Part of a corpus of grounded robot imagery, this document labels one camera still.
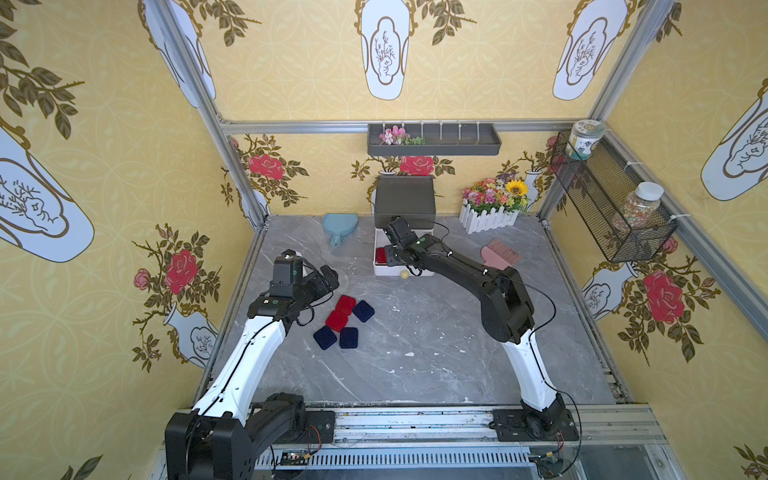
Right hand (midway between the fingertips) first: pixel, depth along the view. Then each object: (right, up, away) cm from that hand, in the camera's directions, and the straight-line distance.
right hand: (402, 245), depth 100 cm
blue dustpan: (-25, +8, +21) cm, 34 cm away
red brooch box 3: (-21, -24, -7) cm, 32 cm away
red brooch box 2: (-18, -19, -5) cm, 27 cm away
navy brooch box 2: (-23, -27, -12) cm, 38 cm away
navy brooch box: (-13, -21, -5) cm, 25 cm away
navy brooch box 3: (-17, -28, -8) cm, 34 cm away
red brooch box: (-7, -3, -9) cm, 12 cm away
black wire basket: (+59, +18, -9) cm, 63 cm away
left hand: (-26, -10, -17) cm, 32 cm away
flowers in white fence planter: (+33, +15, +6) cm, 36 cm away
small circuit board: (-27, -52, -27) cm, 65 cm away
